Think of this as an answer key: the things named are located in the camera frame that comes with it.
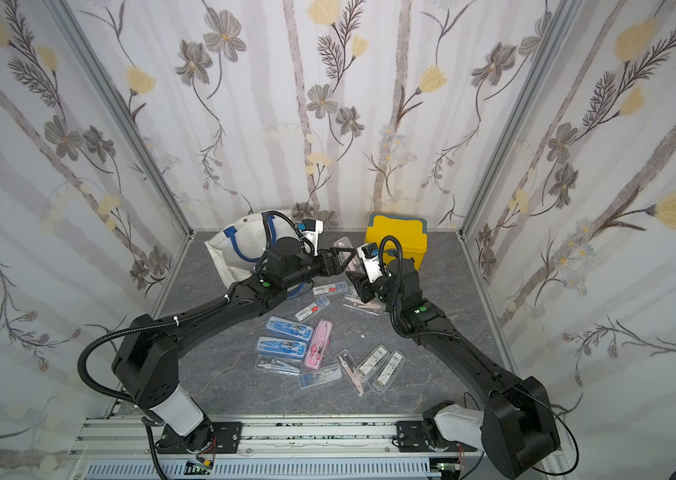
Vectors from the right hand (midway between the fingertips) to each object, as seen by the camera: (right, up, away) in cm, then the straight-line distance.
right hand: (360, 266), depth 77 cm
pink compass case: (-12, -24, +13) cm, 30 cm away
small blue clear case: (-7, -8, +25) cm, 27 cm away
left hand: (-2, +4, -2) cm, 5 cm away
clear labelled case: (+4, -28, +7) cm, 29 cm away
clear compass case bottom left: (-24, -29, +9) cm, 39 cm away
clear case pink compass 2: (+5, -14, +21) cm, 26 cm away
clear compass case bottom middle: (-11, -32, +7) cm, 34 cm away
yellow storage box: (+20, +12, +25) cm, 34 cm away
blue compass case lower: (-23, -25, +12) cm, 36 cm away
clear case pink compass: (-2, -30, +8) cm, 31 cm away
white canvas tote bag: (-39, +5, +18) cm, 44 cm away
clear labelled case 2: (+9, -30, +7) cm, 32 cm away
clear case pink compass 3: (-4, +6, +1) cm, 8 cm away
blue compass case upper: (-22, -20, +16) cm, 34 cm away
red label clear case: (-16, -15, +19) cm, 29 cm away
